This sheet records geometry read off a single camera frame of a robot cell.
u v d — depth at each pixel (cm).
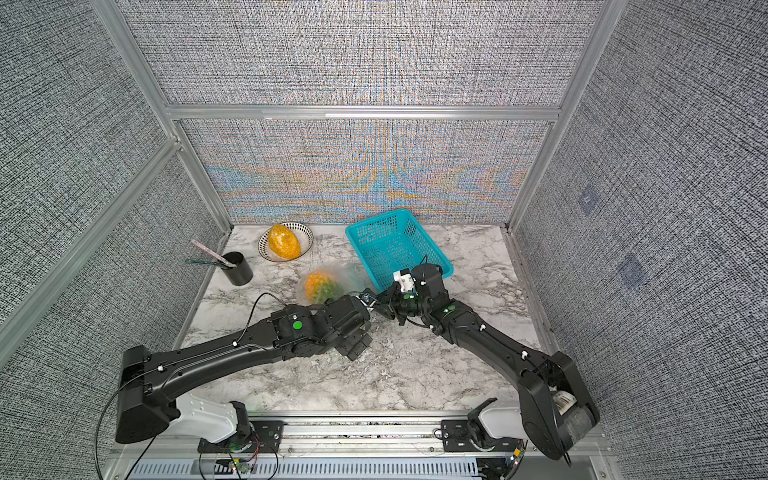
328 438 75
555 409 41
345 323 53
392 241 114
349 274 98
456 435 73
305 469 70
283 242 106
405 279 78
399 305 70
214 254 96
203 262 92
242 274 101
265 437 73
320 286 89
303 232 117
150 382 40
